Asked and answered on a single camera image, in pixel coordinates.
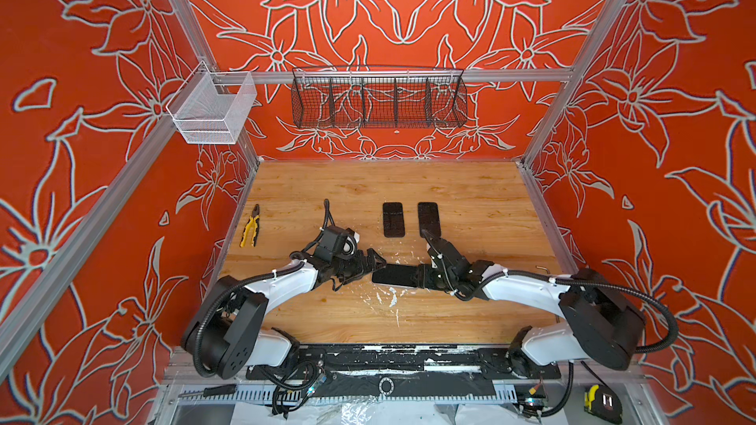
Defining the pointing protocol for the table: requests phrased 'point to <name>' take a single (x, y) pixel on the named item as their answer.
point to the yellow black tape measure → (601, 401)
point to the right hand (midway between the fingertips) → (412, 278)
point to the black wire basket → (379, 96)
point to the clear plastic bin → (212, 107)
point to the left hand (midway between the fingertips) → (376, 266)
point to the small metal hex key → (542, 268)
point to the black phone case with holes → (394, 219)
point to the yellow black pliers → (253, 221)
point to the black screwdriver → (212, 391)
